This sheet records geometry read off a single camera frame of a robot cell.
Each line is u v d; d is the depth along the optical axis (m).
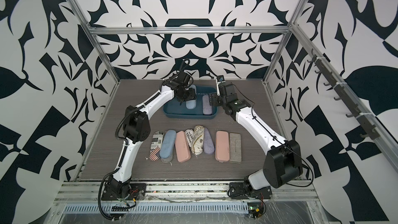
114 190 0.67
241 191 0.74
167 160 0.81
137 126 0.58
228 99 0.63
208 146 0.85
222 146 0.84
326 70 0.64
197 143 0.83
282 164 0.42
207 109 1.01
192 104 0.96
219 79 0.73
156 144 0.86
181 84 0.78
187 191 0.76
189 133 0.90
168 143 0.83
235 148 0.85
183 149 0.84
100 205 0.69
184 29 0.92
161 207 0.71
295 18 0.86
